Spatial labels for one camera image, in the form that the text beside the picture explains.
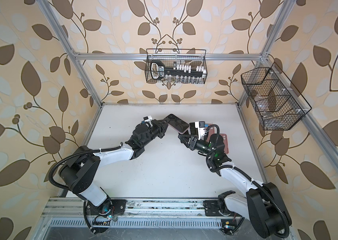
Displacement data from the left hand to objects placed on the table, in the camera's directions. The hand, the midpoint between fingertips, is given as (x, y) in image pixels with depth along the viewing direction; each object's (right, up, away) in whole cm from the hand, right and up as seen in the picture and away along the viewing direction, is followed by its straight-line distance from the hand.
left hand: (171, 118), depth 77 cm
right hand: (+4, -10, -2) cm, 11 cm away
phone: (+4, -4, +1) cm, 5 cm away
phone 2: (+13, -8, +7) cm, 16 cm away
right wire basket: (+53, +7, -4) cm, 54 cm away
